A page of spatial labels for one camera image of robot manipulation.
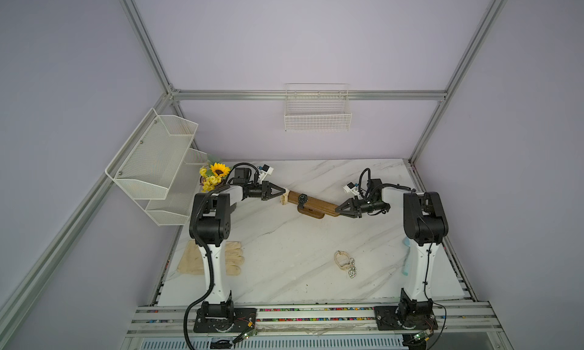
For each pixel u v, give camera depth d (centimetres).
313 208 95
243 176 86
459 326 74
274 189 94
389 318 73
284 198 95
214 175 83
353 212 88
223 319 66
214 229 58
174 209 76
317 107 95
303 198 95
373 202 86
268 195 90
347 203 90
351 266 84
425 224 60
